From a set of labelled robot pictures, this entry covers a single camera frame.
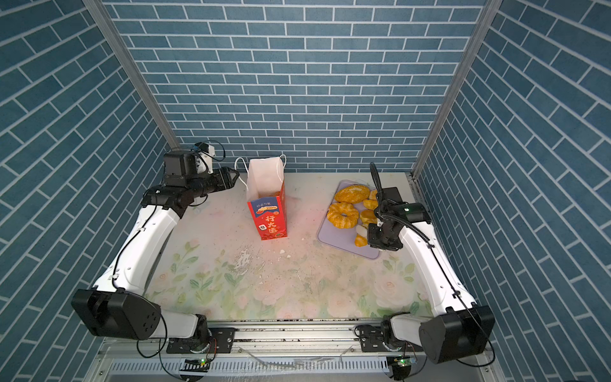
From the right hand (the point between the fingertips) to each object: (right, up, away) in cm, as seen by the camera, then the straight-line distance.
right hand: (373, 239), depth 77 cm
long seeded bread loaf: (-2, +15, +31) cm, 35 cm away
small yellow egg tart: (+4, +5, +24) cm, 25 cm away
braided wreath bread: (-7, +6, +25) cm, 27 cm away
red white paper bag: (-41, +14, +28) cm, 52 cm away
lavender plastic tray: (-7, -4, +22) cm, 23 cm away
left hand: (-45, +22, -1) cm, 50 cm away
